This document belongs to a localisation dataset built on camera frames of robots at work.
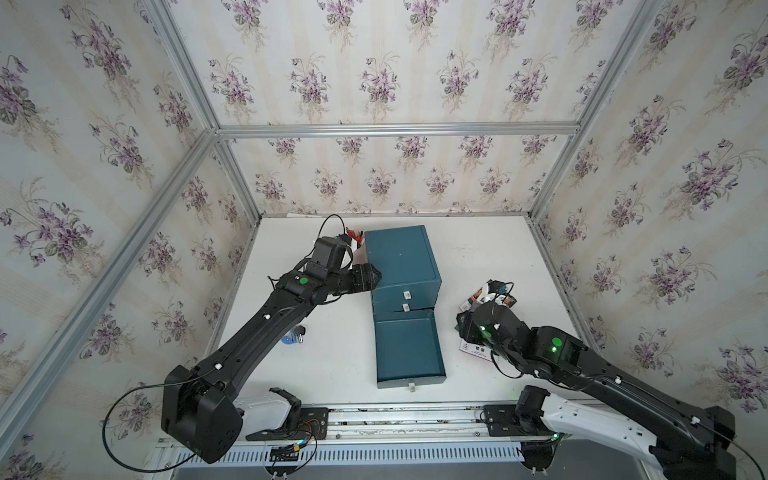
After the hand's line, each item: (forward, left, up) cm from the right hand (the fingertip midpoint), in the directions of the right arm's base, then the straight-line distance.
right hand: (466, 320), depth 74 cm
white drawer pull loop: (+6, +15, -5) cm, 17 cm away
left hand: (+9, +23, +4) cm, 25 cm away
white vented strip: (-27, +22, -17) cm, 39 cm away
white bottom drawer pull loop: (-13, +13, -14) cm, 23 cm away
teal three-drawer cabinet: (+11, +14, +2) cm, 18 cm away
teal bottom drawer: (-3, +14, -13) cm, 20 cm away
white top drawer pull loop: (+6, +15, +2) cm, 16 cm away
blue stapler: (+1, +47, -14) cm, 49 cm away
